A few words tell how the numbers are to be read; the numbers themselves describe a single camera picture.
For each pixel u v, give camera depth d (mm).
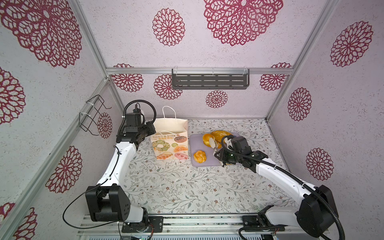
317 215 404
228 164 748
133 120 606
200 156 947
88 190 398
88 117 748
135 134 576
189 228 731
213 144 857
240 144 624
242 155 602
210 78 963
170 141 829
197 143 1064
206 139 922
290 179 473
